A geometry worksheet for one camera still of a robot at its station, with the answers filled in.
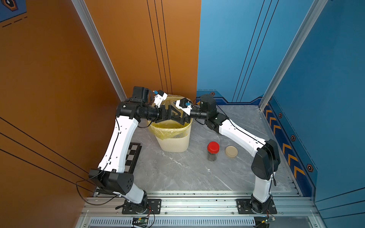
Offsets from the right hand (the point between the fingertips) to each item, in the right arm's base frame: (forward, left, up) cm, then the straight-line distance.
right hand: (174, 107), depth 73 cm
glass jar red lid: (-12, -21, -21) cm, 32 cm away
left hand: (-5, 0, +1) cm, 5 cm away
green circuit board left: (-45, +16, -36) cm, 60 cm away
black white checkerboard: (-13, +29, -30) cm, 44 cm away
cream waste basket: (-6, +1, -27) cm, 28 cm away
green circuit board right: (-44, -46, -35) cm, 73 cm away
